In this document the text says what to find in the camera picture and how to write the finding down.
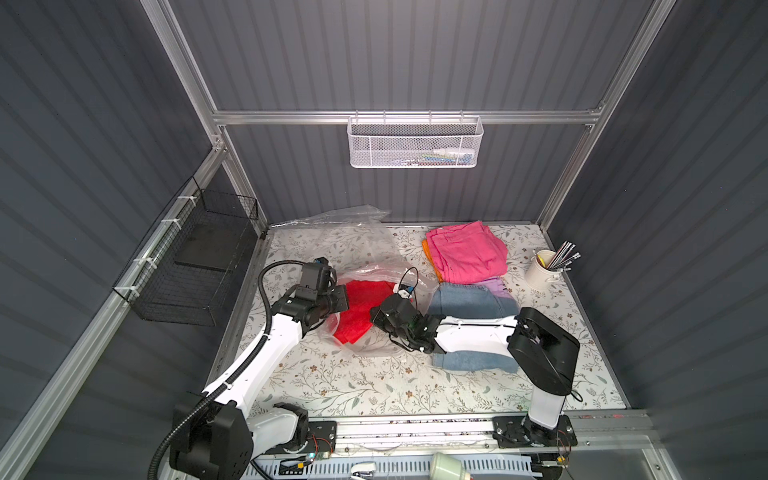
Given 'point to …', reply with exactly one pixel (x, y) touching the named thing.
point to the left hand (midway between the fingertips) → (346, 297)
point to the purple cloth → (498, 287)
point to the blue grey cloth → (472, 301)
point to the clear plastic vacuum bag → (370, 261)
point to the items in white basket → (443, 157)
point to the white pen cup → (538, 274)
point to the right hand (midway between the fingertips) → (368, 309)
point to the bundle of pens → (562, 259)
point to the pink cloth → (466, 253)
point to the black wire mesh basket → (183, 273)
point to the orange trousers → (425, 245)
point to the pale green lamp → (446, 467)
